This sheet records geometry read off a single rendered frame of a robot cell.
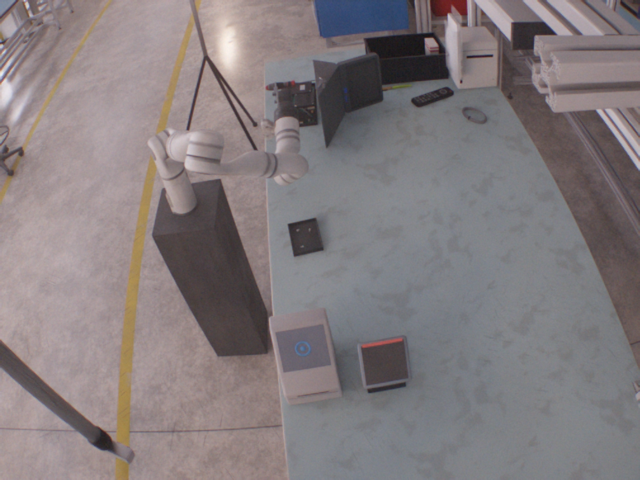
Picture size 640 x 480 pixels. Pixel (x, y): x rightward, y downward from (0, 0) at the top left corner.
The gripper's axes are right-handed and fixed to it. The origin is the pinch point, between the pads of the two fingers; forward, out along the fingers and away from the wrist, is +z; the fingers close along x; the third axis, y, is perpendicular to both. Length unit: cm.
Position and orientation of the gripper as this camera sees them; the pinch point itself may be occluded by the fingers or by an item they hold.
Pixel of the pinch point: (275, 84)
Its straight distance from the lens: 180.3
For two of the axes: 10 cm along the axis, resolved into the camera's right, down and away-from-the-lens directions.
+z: -1.0, -8.8, 4.6
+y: 9.9, -1.4, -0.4
